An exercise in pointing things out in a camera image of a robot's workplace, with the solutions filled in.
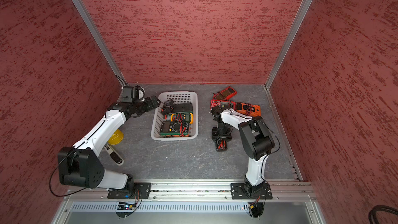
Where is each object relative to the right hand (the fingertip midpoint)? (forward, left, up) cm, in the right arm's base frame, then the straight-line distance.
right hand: (220, 142), depth 90 cm
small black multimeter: (+20, +32, +10) cm, 39 cm away
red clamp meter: (+25, -4, +6) cm, 26 cm away
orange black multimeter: (+2, +26, +5) cm, 26 cm away
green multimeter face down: (+24, +21, +3) cm, 32 cm away
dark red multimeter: (+36, -8, +3) cm, 37 cm away
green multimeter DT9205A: (+6, +27, +9) cm, 28 cm away
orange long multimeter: (+21, -20, +4) cm, 29 cm away
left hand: (+14, +37, +18) cm, 44 cm away
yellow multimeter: (+16, +23, +4) cm, 28 cm away
